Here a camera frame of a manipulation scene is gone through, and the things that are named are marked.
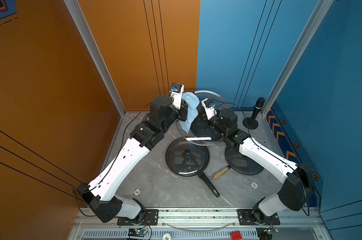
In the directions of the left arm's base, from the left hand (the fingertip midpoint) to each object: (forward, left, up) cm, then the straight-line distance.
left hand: (184, 98), depth 64 cm
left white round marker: (-27, +26, -44) cm, 58 cm away
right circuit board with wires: (-43, -41, -44) cm, 74 cm away
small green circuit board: (-44, +22, -45) cm, 67 cm away
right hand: (+5, -8, -11) cm, 14 cm away
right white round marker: (-22, -39, -44) cm, 63 cm away
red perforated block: (-45, -24, -43) cm, 67 cm away
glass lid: (+9, -10, -38) cm, 40 cm away
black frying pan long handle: (-18, -10, -41) cm, 46 cm away
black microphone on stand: (+24, -50, -43) cm, 71 cm away
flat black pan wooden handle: (-19, -16, -42) cm, 49 cm away
